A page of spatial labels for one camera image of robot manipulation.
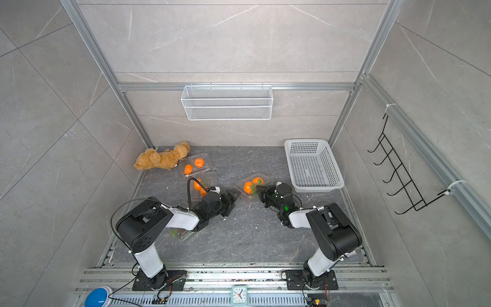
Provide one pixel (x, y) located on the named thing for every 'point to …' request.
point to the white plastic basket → (314, 167)
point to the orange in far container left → (188, 169)
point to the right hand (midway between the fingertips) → (256, 186)
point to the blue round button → (96, 297)
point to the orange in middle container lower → (203, 193)
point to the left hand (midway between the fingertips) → (243, 195)
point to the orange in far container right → (199, 162)
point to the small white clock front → (239, 295)
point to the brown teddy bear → (167, 159)
